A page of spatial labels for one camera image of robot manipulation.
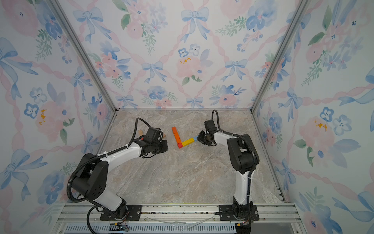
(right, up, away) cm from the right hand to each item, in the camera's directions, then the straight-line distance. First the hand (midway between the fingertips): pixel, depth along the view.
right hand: (199, 138), depth 102 cm
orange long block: (-15, 0, +1) cm, 15 cm away
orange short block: (-19, +7, +7) cm, 21 cm away
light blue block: (-3, 0, +1) cm, 3 cm away
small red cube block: (-13, -4, -3) cm, 14 cm away
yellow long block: (-8, -2, -2) cm, 8 cm away
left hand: (-19, -4, -12) cm, 23 cm away
